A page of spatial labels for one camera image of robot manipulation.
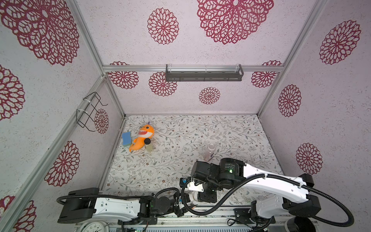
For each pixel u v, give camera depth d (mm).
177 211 607
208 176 449
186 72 970
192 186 538
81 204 489
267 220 614
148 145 927
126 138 1030
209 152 857
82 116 727
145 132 999
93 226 683
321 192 376
